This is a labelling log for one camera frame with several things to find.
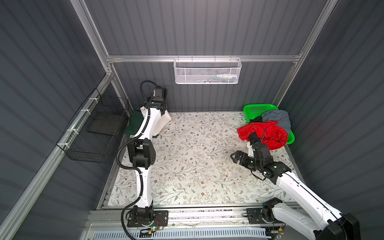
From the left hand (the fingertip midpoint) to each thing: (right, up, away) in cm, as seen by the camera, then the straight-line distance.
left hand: (146, 102), depth 91 cm
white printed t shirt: (+8, -9, +17) cm, 21 cm away
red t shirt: (+79, -21, +2) cm, 82 cm away
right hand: (+54, -33, -10) cm, 64 cm away
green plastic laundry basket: (+77, -2, +24) cm, 81 cm away
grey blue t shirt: (+90, -7, +13) cm, 91 cm away
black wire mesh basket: (-20, -19, -17) cm, 32 cm away
